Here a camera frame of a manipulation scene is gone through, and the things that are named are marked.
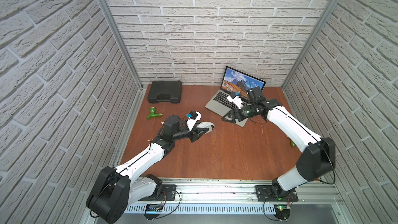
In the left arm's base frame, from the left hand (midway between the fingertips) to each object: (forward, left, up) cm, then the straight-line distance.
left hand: (207, 126), depth 76 cm
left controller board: (-33, +26, -22) cm, 48 cm away
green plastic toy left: (+21, +36, -19) cm, 46 cm away
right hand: (+5, -11, +1) cm, 12 cm away
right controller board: (-35, -36, -20) cm, 53 cm away
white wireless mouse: (-1, -1, +2) cm, 3 cm away
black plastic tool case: (+37, +29, -14) cm, 49 cm away
